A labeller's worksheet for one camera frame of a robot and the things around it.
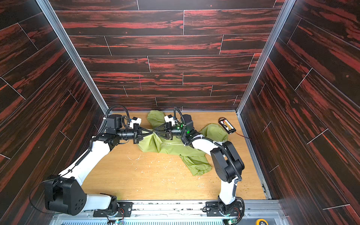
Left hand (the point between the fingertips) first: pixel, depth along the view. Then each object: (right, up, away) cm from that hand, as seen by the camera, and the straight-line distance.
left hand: (152, 133), depth 73 cm
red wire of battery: (+62, -4, +32) cm, 70 cm away
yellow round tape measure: (+55, -44, -4) cm, 71 cm away
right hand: (+1, +2, +4) cm, 5 cm away
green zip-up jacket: (+26, -20, +18) cm, 37 cm away
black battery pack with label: (+51, +4, +35) cm, 62 cm away
